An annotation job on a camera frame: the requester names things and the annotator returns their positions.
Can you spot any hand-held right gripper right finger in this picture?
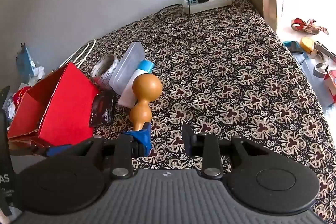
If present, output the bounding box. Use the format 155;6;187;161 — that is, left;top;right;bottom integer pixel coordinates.
182;123;268;179

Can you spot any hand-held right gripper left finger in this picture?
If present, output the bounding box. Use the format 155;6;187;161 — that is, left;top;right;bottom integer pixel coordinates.
71;123;153;179

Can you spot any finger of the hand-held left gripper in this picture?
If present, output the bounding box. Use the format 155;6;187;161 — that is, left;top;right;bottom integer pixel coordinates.
31;144;73;157

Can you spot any red cardboard box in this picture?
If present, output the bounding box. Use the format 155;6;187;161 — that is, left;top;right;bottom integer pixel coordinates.
7;62;108;147

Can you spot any white bottle with blue cap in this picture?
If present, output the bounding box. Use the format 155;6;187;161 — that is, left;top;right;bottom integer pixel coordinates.
117;60;154;108

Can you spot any black and red packet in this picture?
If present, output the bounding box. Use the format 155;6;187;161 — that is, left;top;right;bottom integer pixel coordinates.
89;90;116;127

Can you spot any clear plastic container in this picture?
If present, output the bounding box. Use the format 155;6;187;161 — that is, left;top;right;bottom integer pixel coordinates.
110;42;146;94

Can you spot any clear packing tape roll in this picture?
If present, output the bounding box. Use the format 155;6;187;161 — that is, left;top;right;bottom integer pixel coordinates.
91;55;121;89

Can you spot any red printed packet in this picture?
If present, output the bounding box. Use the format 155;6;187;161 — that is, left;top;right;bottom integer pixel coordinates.
13;86;30;109

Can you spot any floral patterned cloth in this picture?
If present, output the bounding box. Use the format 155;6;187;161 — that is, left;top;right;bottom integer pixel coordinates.
56;0;336;223

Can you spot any crumpled white paper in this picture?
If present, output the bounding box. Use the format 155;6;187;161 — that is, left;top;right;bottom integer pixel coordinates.
26;67;46;88

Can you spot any blue plastic bag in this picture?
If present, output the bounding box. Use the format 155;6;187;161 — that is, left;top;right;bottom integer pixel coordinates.
16;43;36;80

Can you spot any light blue plastic sheet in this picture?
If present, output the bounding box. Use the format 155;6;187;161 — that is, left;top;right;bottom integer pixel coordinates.
291;52;336;109

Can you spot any white power strip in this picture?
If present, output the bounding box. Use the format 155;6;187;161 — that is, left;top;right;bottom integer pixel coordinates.
182;0;233;15

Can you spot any teal and black case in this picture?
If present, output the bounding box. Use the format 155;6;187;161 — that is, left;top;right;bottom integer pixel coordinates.
283;40;305;54

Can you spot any grey tape roll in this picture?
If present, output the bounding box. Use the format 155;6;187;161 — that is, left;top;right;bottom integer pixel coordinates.
312;63;328;77

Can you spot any yellow tape roll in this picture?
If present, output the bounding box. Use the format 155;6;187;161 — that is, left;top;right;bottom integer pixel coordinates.
300;37;315;52

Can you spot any red and white box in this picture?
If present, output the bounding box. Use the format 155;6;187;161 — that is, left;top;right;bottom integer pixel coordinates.
324;70;336;104

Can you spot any brown paper bag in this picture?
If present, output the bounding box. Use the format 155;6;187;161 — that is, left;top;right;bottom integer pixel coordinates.
241;0;284;33

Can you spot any silver metal tool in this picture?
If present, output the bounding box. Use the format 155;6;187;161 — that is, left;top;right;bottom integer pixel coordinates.
314;41;336;63

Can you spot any red ribbon bow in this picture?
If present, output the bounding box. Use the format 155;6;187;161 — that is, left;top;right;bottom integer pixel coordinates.
291;18;330;35

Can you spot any coiled white cable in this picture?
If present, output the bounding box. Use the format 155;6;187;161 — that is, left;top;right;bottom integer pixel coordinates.
56;39;96;69

